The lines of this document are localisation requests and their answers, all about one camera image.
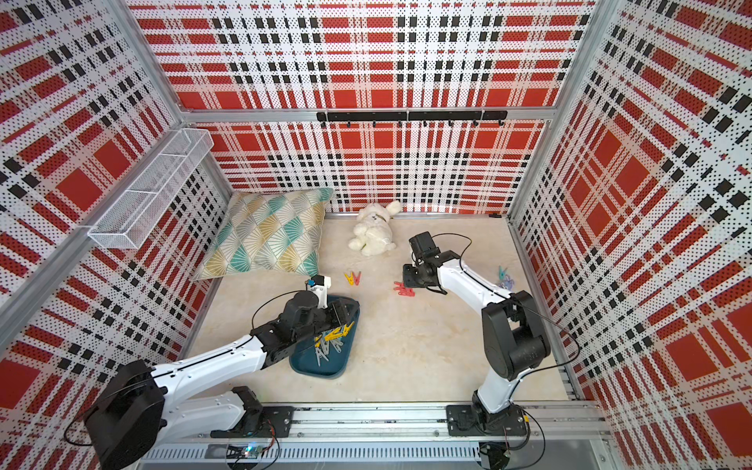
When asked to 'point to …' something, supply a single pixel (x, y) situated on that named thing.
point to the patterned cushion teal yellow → (272, 232)
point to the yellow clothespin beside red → (351, 278)
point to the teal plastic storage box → (305, 360)
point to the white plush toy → (373, 233)
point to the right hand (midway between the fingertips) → (413, 277)
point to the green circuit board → (252, 450)
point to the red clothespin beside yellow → (356, 278)
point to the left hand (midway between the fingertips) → (360, 305)
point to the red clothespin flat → (405, 292)
